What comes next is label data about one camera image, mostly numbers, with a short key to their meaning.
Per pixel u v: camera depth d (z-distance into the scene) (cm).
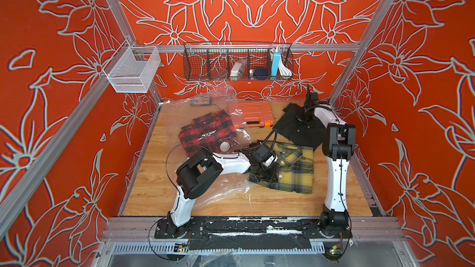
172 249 70
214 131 100
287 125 105
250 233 73
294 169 86
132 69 94
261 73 95
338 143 63
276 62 85
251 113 106
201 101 118
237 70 92
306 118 94
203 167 54
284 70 92
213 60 100
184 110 112
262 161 73
